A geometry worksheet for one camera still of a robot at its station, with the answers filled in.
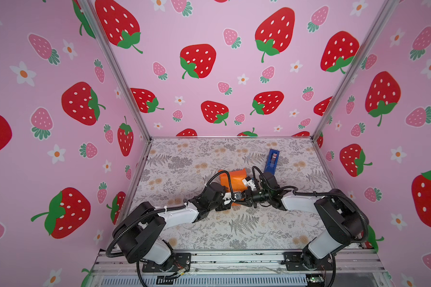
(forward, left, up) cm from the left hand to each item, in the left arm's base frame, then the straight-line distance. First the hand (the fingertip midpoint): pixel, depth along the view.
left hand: (228, 192), depth 88 cm
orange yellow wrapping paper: (+5, -3, +2) cm, 6 cm away
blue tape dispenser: (+20, -26, -1) cm, 33 cm away
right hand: (-7, -2, +3) cm, 8 cm away
